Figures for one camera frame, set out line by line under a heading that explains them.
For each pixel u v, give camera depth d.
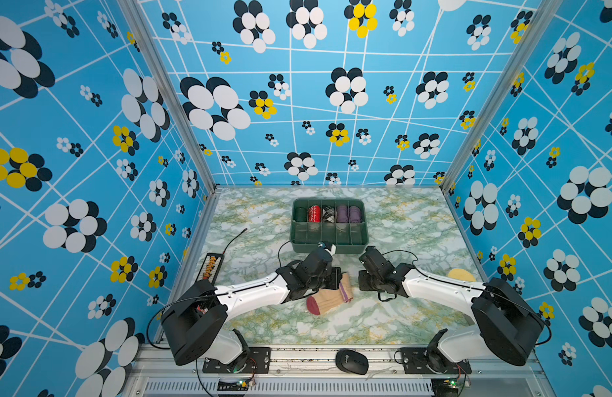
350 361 0.72
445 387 0.71
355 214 1.02
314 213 1.02
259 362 0.73
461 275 0.89
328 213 1.02
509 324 0.42
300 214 1.02
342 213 1.02
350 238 0.94
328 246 0.75
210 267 0.91
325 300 0.85
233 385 0.72
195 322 0.43
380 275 0.67
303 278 0.63
